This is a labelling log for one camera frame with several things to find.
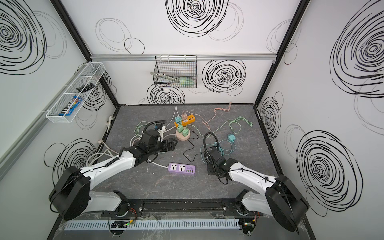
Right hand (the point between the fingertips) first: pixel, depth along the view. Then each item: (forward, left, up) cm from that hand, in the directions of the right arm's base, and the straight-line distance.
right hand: (210, 167), depth 86 cm
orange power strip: (+35, +13, +1) cm, 38 cm away
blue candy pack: (+17, +67, +35) cm, 78 cm away
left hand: (+10, +22, +11) cm, 27 cm away
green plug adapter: (+23, +19, +6) cm, 31 cm away
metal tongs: (+40, +22, +34) cm, 57 cm away
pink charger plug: (+34, +17, +6) cm, 38 cm away
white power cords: (+8, +61, +1) cm, 61 cm away
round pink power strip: (+20, +19, +1) cm, 28 cm away
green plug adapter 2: (+21, +16, +5) cm, 27 cm away
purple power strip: (-2, +17, +2) cm, 17 cm away
